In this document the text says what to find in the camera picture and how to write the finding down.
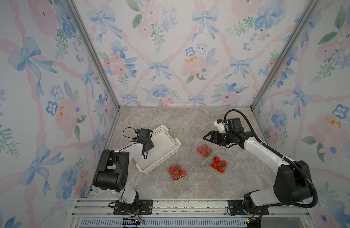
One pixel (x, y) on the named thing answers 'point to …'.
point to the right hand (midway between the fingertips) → (208, 138)
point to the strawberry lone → (199, 149)
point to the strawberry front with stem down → (175, 177)
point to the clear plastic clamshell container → (177, 172)
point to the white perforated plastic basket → (164, 144)
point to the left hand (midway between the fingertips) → (148, 143)
